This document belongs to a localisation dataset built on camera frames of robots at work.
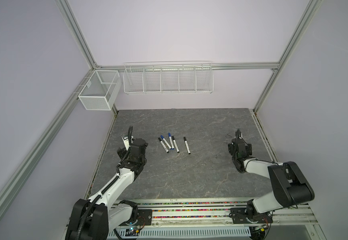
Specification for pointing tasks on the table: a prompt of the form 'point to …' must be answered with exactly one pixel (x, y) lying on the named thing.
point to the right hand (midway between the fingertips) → (242, 145)
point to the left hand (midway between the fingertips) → (130, 144)
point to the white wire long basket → (168, 77)
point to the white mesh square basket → (101, 90)
